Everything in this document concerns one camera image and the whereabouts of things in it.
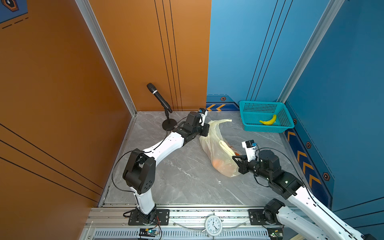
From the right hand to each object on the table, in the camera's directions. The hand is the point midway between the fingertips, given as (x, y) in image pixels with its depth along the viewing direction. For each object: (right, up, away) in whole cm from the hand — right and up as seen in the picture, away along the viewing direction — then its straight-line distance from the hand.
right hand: (232, 157), depth 73 cm
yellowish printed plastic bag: (-5, +1, +7) cm, 9 cm away
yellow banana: (+37, +18, +39) cm, 57 cm away
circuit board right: (+20, -35, -2) cm, 41 cm away
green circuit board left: (-42, -35, -2) cm, 55 cm away
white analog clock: (-10, -30, -5) cm, 32 cm away
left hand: (-10, +16, +14) cm, 24 cm away
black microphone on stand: (-38, +17, +36) cm, 55 cm away
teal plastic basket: (+38, +23, +46) cm, 64 cm away
